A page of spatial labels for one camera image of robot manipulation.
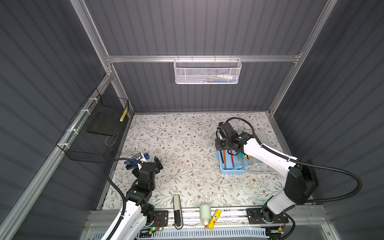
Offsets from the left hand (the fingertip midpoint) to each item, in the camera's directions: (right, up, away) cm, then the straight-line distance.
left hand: (148, 161), depth 80 cm
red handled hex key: (+49, -2, +15) cm, 51 cm away
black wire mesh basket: (-25, +14, -8) cm, 29 cm away
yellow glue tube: (+36, -25, -7) cm, 45 cm away
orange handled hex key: (+45, -2, +15) cm, 47 cm away
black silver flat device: (+17, -23, -11) cm, 31 cm away
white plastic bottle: (+30, -22, -11) cm, 39 cm away
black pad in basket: (-21, +21, -3) cm, 30 cm away
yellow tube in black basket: (-14, +25, +2) cm, 29 cm away
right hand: (+39, +9, +6) cm, 41 cm away
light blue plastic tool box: (+51, -4, +2) cm, 51 cm away
